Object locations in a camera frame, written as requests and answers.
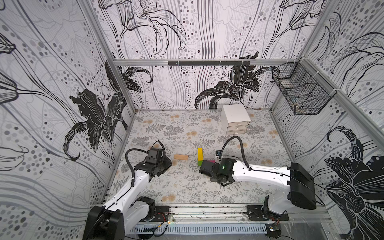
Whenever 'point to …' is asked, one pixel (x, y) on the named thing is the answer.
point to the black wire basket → (306, 89)
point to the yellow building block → (200, 154)
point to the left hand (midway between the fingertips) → (173, 165)
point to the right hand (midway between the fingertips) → (216, 174)
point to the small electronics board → (273, 228)
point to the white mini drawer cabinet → (235, 119)
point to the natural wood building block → (181, 157)
